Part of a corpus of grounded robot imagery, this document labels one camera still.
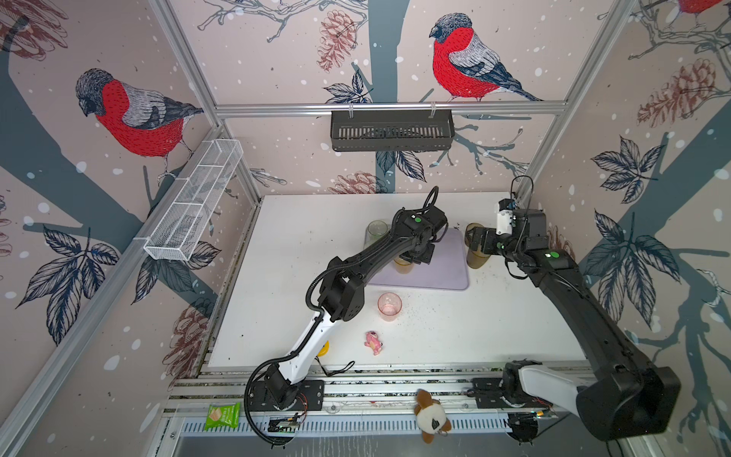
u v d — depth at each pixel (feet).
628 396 1.18
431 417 2.22
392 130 3.42
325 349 2.64
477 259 3.09
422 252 2.60
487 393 2.39
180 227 2.38
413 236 2.13
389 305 2.95
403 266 2.96
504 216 2.30
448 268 3.24
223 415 2.29
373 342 2.65
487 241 2.29
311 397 2.40
